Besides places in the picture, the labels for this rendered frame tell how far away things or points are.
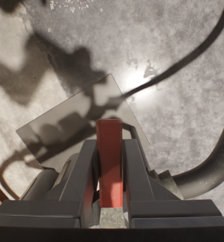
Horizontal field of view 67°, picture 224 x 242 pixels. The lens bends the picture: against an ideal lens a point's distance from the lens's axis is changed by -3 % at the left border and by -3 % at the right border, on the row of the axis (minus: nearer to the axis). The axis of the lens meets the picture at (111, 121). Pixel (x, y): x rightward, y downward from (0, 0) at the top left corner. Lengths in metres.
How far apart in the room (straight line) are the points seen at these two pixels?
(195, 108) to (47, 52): 0.55
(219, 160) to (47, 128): 0.57
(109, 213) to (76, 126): 0.49
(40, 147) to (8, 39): 0.40
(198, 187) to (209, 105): 0.52
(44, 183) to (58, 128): 0.29
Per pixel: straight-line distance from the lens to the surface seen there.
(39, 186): 0.41
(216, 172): 0.22
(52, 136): 0.69
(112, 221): 0.20
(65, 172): 0.35
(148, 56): 0.62
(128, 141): 0.15
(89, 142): 0.15
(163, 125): 0.66
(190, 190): 0.22
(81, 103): 0.62
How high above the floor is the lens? 0.61
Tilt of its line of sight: 73 degrees down
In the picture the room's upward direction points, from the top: 177 degrees counter-clockwise
